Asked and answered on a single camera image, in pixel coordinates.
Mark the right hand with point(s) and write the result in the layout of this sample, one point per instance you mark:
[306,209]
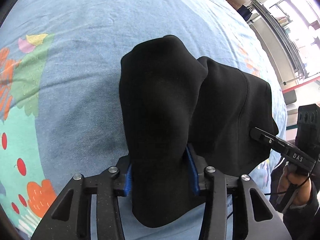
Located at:
[303,182]

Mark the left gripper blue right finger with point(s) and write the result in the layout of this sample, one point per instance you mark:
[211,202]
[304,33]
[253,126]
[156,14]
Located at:
[199,181]

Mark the red frame shelf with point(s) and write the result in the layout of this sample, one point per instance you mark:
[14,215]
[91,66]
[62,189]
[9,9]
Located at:
[317,78]

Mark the black pants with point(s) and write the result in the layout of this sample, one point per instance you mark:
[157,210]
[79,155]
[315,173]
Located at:
[170,99]

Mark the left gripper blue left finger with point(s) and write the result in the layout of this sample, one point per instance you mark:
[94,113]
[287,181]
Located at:
[122,177]

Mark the blue patterned bed sheet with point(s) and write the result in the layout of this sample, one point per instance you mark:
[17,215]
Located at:
[60,70]

